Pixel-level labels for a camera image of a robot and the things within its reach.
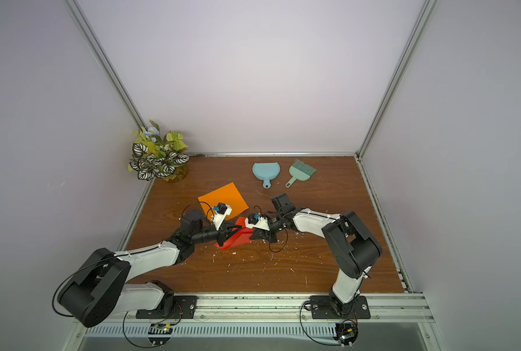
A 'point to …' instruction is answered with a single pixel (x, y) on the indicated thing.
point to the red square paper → (241, 237)
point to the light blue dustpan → (266, 172)
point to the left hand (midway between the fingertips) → (241, 228)
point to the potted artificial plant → (159, 155)
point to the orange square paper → (227, 194)
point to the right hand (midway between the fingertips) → (251, 230)
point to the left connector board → (159, 334)
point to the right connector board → (346, 333)
